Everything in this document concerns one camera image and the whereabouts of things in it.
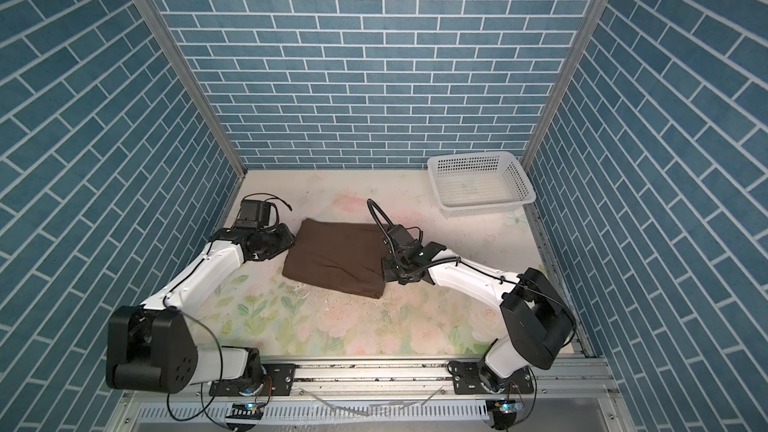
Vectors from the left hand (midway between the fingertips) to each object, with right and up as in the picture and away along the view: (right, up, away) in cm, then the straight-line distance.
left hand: (292, 238), depth 88 cm
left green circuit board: (-5, -40, -16) cm, 43 cm away
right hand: (+27, -8, -3) cm, 28 cm away
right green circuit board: (+59, -38, -16) cm, 72 cm away
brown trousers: (+16, -6, +3) cm, 17 cm away
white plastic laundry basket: (+60, +17, +29) cm, 68 cm away
